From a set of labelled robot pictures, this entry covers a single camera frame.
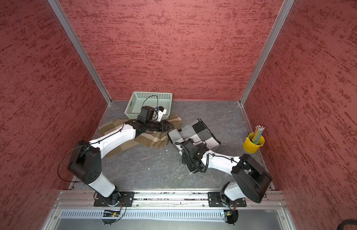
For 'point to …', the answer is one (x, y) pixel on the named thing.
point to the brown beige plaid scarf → (158, 138)
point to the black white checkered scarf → (197, 132)
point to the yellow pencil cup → (250, 146)
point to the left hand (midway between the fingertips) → (170, 129)
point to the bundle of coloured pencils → (258, 133)
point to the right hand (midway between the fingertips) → (184, 162)
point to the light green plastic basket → (139, 99)
